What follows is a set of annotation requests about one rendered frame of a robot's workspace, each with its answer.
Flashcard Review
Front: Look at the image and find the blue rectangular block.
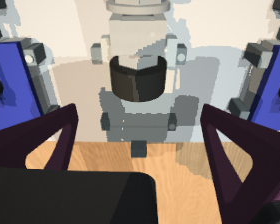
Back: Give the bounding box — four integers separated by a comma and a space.
243, 39, 280, 131

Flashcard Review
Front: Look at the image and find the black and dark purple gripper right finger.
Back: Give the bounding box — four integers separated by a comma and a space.
200, 104, 280, 224

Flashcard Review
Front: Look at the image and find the blue flat plate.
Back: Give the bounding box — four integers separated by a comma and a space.
0, 37, 49, 130

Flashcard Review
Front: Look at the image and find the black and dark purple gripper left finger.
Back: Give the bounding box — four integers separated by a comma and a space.
0, 103, 79, 170

